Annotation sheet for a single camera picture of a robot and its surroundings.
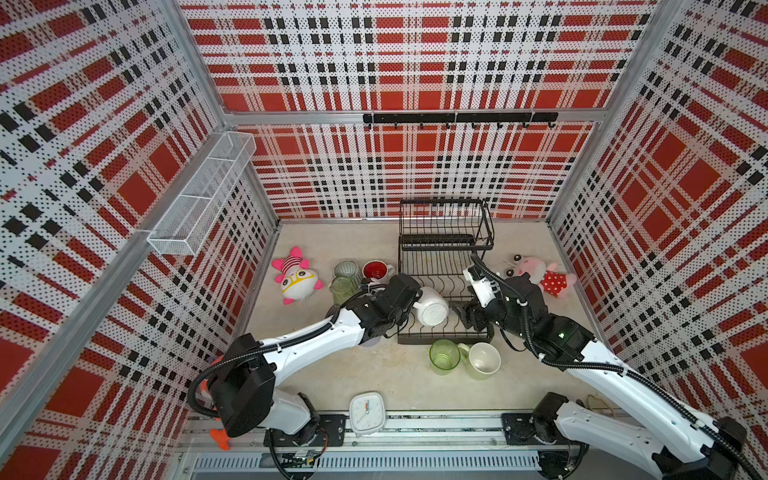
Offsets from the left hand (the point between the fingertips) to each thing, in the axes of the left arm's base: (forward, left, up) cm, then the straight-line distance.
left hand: (419, 290), depth 82 cm
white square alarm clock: (-28, +14, -13) cm, 34 cm away
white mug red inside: (+14, +13, -11) cm, 22 cm away
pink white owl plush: (+9, +39, -9) cm, 41 cm away
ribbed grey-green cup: (+17, +24, -14) cm, 33 cm away
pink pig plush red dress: (+11, -43, -10) cm, 45 cm away
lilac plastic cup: (-20, +11, +14) cm, 27 cm away
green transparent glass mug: (-13, -7, -15) cm, 22 cm away
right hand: (-6, -11, +7) cm, 14 cm away
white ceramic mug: (-6, -3, 0) cm, 6 cm away
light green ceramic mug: (-14, -18, -14) cm, 27 cm away
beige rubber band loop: (-32, -27, +18) cm, 46 cm away
